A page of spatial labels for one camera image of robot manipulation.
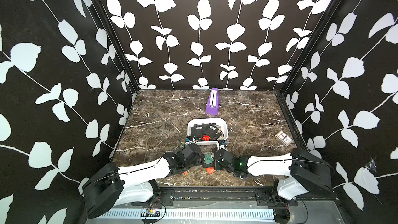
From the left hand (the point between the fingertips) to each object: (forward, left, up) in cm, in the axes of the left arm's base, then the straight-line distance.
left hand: (204, 155), depth 82 cm
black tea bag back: (+18, +4, -5) cm, 19 cm away
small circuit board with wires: (-24, +25, -6) cm, 35 cm away
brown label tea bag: (+16, -10, -2) cm, 19 cm away
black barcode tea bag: (+17, -4, -2) cm, 18 cm away
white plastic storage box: (+22, -12, -1) cm, 25 cm away
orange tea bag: (+12, -1, -3) cm, 13 cm away
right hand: (-1, -4, -3) cm, 5 cm away
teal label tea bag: (0, -2, -5) cm, 5 cm away
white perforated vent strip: (-25, +9, -5) cm, 27 cm away
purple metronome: (+33, -7, +3) cm, 34 cm away
